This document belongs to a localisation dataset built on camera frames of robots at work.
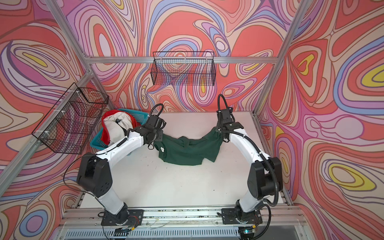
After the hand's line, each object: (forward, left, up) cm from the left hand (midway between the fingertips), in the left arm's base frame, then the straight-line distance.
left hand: (159, 132), depth 91 cm
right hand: (0, -41, +3) cm, 41 cm away
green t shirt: (-8, -16, -9) cm, 20 cm away
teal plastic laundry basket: (-4, +40, -6) cm, 41 cm away
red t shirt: (+1, +36, -5) cm, 36 cm away
